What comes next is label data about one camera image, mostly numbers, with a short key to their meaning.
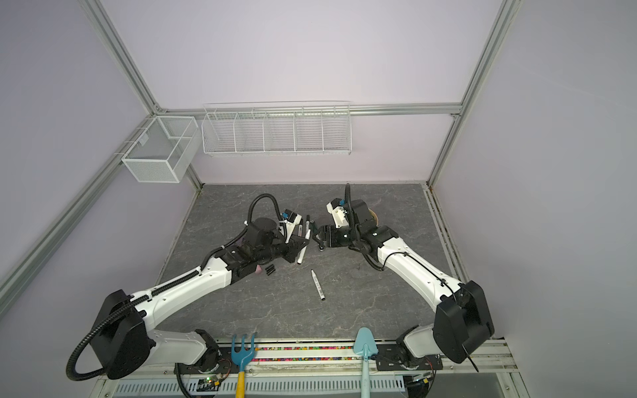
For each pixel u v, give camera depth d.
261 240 0.61
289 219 0.69
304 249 0.79
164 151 0.96
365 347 0.74
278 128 1.07
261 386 0.71
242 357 0.74
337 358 0.75
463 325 0.41
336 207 0.73
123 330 0.40
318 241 0.73
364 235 0.62
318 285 0.89
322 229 0.71
